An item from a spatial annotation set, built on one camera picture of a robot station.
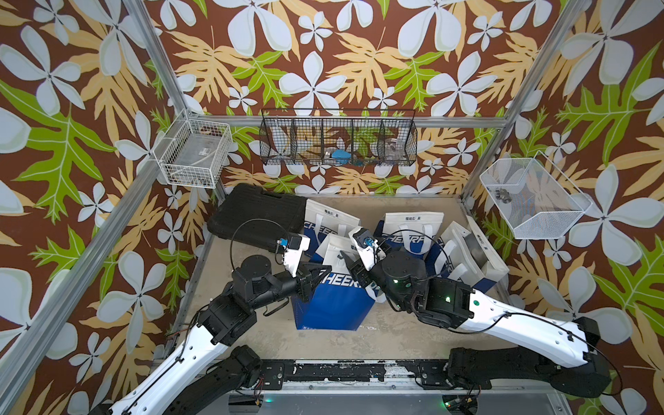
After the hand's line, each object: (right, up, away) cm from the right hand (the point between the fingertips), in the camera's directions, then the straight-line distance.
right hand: (350, 243), depth 63 cm
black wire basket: (-4, +38, +35) cm, 52 cm away
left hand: (-5, -6, -2) cm, 8 cm away
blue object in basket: (-1, +30, +31) cm, 43 cm away
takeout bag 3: (+33, -4, +10) cm, 35 cm away
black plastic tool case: (-39, +8, +45) cm, 60 cm away
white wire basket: (-53, +29, +24) cm, 65 cm away
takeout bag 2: (-8, +6, +20) cm, 23 cm away
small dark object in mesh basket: (+53, +14, +21) cm, 59 cm away
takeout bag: (-3, -15, +1) cm, 15 cm away
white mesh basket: (+61, +12, +19) cm, 65 cm away
